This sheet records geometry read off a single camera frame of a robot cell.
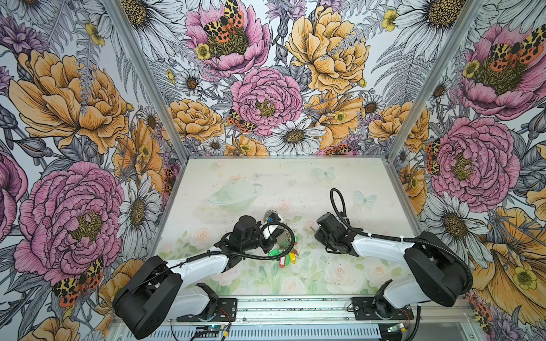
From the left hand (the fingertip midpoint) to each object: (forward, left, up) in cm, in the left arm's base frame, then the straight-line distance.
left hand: (280, 235), depth 84 cm
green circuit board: (-29, +21, -8) cm, 37 cm away
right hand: (+1, -16, -7) cm, 18 cm away
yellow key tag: (-6, -5, -7) cm, 11 cm away
